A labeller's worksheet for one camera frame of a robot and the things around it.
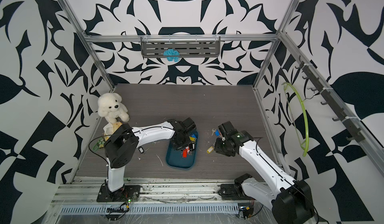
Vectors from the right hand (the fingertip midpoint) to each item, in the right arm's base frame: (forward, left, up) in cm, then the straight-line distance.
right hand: (217, 147), depth 81 cm
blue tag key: (+14, -2, -9) cm, 16 cm away
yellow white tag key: (+2, +3, -9) cm, 9 cm away
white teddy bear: (+21, +60, +10) cm, 64 cm away
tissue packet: (+12, +62, -2) cm, 64 cm away
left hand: (+5, +16, -6) cm, 18 cm away
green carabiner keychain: (+5, +68, -6) cm, 68 cm away
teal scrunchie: (+49, +25, +26) cm, 61 cm away
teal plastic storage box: (-5, +23, -4) cm, 24 cm away
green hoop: (-9, -36, +12) cm, 39 cm away
